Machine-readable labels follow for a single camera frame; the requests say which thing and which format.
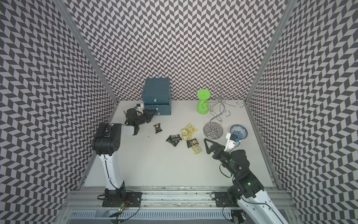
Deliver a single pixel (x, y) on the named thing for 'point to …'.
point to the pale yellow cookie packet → (196, 149)
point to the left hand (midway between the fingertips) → (157, 110)
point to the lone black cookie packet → (157, 128)
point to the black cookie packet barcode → (174, 139)
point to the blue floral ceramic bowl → (240, 131)
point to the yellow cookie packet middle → (185, 134)
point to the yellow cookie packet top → (191, 128)
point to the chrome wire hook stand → (219, 108)
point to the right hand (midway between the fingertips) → (207, 144)
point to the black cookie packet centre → (191, 142)
